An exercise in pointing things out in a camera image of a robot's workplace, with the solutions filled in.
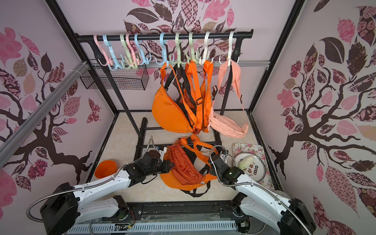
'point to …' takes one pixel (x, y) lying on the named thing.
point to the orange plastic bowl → (105, 168)
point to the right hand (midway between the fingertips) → (215, 165)
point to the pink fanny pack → (221, 123)
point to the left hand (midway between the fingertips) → (175, 168)
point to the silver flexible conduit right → (259, 185)
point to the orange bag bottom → (167, 113)
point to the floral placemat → (238, 148)
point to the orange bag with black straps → (201, 154)
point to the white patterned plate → (256, 170)
